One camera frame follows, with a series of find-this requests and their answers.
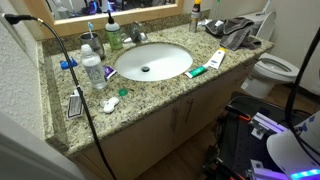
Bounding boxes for green pump soap bottle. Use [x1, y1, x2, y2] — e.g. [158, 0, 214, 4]
[104, 9, 124, 51]

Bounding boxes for white oval sink basin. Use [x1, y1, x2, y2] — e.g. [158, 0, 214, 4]
[114, 42, 194, 83]

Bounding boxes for clear lens solution bottle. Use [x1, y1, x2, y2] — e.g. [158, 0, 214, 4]
[79, 43, 109, 90]

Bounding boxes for small green round cap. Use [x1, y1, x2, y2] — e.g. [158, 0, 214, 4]
[118, 87, 129, 98]

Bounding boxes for green white toothpaste tube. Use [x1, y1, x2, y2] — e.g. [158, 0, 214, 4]
[184, 64, 209, 79]

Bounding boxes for white contact lens case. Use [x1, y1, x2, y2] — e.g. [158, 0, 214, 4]
[99, 96, 120, 114]

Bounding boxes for granite bathroom counter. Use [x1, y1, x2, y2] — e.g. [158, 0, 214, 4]
[71, 54, 266, 180]

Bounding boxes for purple packet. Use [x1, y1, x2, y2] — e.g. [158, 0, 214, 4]
[102, 65, 118, 81]

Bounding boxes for chrome faucet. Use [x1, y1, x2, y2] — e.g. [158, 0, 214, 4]
[122, 20, 149, 44]

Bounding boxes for white blue lotion tube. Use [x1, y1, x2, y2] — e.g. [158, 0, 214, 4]
[204, 47, 228, 70]

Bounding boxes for metal cup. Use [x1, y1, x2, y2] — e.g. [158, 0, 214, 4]
[79, 32, 106, 59]

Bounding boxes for white crumpled packet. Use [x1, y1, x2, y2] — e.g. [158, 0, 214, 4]
[199, 19, 224, 28]

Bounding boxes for white printed paper tag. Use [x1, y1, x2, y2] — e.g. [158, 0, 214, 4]
[66, 87, 84, 120]

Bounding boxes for blue white toothbrush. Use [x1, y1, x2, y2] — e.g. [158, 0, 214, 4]
[87, 21, 95, 40]

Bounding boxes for grey towel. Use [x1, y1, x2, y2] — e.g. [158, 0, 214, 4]
[204, 17, 263, 52]

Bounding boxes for small blue plastic object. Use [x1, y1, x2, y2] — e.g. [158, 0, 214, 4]
[59, 57, 79, 70]

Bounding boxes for black robot cart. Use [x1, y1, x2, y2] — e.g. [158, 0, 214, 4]
[203, 94, 320, 180]

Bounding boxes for white toilet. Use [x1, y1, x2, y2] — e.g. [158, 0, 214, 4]
[239, 9, 300, 99]

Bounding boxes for metal robot mounting plate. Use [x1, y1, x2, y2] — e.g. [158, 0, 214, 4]
[249, 111, 288, 140]

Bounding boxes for white door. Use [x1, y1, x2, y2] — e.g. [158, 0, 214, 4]
[0, 111, 86, 180]

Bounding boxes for metal cabinet door handle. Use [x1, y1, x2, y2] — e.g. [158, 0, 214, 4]
[170, 105, 180, 133]

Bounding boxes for wood framed wall mirror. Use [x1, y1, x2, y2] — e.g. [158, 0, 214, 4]
[23, 0, 185, 38]

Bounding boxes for green white mop handle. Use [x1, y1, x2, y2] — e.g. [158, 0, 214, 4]
[215, 0, 222, 21]

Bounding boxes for thick black cable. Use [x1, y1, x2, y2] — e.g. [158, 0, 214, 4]
[284, 26, 320, 164]

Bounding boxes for black power cable with plug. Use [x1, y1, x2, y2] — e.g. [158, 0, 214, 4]
[3, 13, 118, 180]

